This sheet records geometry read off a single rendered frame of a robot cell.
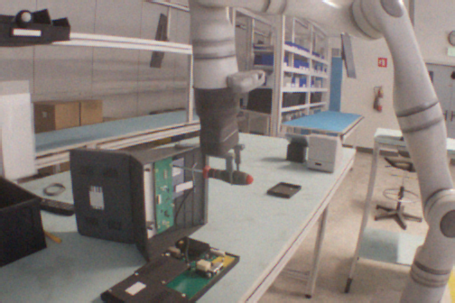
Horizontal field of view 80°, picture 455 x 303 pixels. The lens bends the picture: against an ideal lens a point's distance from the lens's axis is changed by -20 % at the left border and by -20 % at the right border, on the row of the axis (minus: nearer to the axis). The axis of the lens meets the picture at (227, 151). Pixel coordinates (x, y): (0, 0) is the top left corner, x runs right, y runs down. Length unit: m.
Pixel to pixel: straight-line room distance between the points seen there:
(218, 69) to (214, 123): 0.09
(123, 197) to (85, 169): 0.10
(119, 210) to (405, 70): 0.62
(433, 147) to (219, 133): 0.39
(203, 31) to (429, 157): 0.46
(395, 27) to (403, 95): 0.12
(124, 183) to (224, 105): 0.28
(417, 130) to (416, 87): 0.08
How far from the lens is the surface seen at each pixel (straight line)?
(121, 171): 0.68
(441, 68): 7.21
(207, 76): 0.52
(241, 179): 0.59
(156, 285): 0.57
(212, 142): 0.55
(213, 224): 0.84
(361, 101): 7.07
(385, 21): 0.60
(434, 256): 0.70
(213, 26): 0.51
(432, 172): 0.69
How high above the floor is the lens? 1.36
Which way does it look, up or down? 13 degrees down
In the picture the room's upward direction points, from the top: 2 degrees clockwise
